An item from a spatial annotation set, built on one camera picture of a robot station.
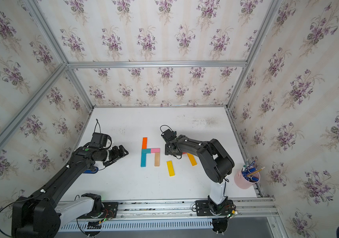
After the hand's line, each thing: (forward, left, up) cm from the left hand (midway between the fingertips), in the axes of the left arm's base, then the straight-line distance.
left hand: (124, 156), depth 82 cm
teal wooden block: (+8, -11, -9) cm, 16 cm away
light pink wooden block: (+9, -16, -9) cm, 20 cm away
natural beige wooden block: (+3, -18, -9) cm, 20 cm away
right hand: (+8, -28, -10) cm, 31 cm away
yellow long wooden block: (-3, -26, -10) cm, 28 cm away
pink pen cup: (-13, -65, +2) cm, 66 cm away
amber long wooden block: (+2, -40, -9) cm, 41 cm away
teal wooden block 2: (+2, -9, -9) cm, 13 cm away
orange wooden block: (+14, -9, -10) cm, 19 cm away
